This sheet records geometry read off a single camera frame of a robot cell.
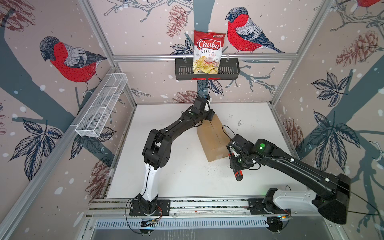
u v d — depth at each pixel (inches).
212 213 28.7
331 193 15.5
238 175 27.1
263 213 28.3
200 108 29.5
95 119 28.7
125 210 27.4
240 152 22.5
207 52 32.9
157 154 21.1
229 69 42.1
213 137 33.5
